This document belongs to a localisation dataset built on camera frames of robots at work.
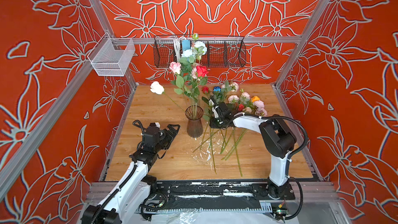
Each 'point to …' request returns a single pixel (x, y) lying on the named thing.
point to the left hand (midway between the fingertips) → (177, 130)
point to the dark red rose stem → (241, 107)
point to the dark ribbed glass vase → (194, 114)
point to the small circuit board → (280, 211)
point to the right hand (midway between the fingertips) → (207, 123)
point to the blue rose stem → (217, 88)
